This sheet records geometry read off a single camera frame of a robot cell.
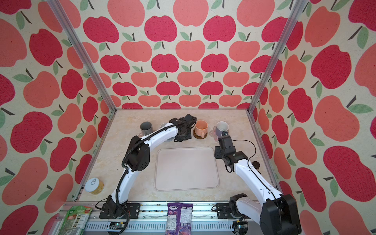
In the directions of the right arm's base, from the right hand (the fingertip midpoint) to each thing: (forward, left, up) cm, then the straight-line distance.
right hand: (222, 152), depth 85 cm
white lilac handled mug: (+24, -1, -5) cm, 24 cm away
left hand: (+9, +21, -4) cm, 23 cm away
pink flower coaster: (+20, +4, -10) cm, 23 cm away
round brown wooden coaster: (+15, +15, -8) cm, 22 cm away
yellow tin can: (-25, +70, -4) cm, 74 cm away
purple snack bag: (-35, +22, -7) cm, 42 cm away
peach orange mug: (+19, +14, -2) cm, 24 cm away
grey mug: (+12, +50, +2) cm, 51 cm away
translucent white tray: (-7, +21, -11) cm, 25 cm away
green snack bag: (-41, +72, -7) cm, 83 cm away
